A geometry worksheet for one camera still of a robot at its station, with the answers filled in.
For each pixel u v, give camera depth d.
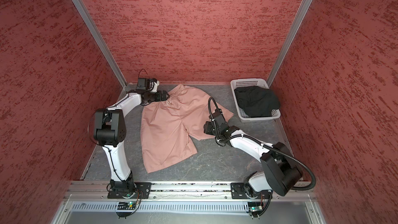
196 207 0.78
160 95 0.90
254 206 0.71
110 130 0.54
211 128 0.77
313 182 0.39
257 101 0.97
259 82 1.13
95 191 0.76
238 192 0.74
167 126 0.97
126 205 0.71
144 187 0.76
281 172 0.43
